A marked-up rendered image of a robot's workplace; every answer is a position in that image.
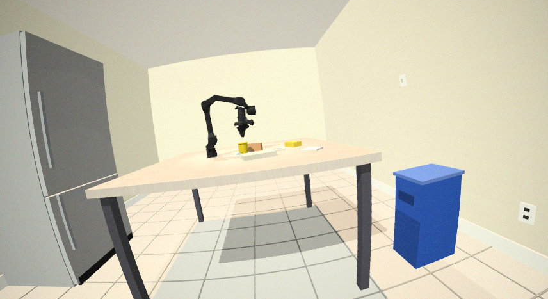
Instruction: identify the tan rectangular bar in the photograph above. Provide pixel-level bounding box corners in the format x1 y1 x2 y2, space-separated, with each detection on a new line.
247 143 263 152

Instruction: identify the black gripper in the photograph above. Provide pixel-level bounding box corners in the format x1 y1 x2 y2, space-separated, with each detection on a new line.
234 115 249 138

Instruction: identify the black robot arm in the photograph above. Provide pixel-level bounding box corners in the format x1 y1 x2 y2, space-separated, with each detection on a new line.
201 95 256 158

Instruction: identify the cream flat rectangular block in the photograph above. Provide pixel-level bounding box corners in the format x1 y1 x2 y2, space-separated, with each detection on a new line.
240 149 277 161

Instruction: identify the yellow flat block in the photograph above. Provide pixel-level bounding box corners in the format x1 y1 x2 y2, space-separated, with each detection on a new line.
285 141 302 147

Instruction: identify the yellow translucent cup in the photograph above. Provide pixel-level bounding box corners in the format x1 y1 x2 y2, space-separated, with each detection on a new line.
238 142 248 154

